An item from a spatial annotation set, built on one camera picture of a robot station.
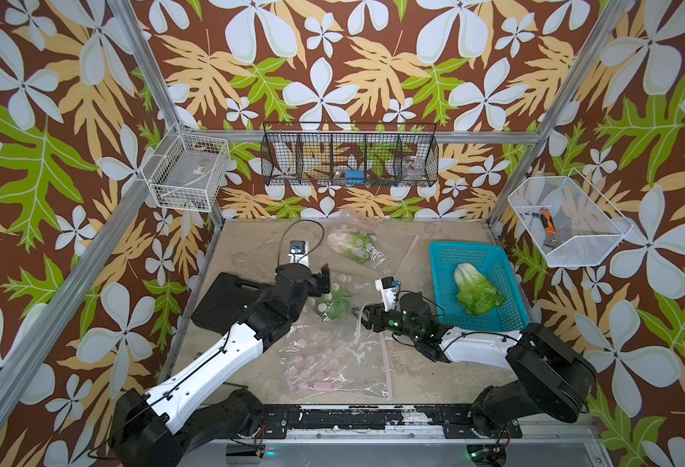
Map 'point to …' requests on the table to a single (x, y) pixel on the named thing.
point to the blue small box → (354, 177)
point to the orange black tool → (551, 232)
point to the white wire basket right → (567, 219)
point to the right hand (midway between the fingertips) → (354, 310)
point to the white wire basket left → (188, 169)
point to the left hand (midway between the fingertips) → (314, 262)
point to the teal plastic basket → (446, 257)
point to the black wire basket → (348, 155)
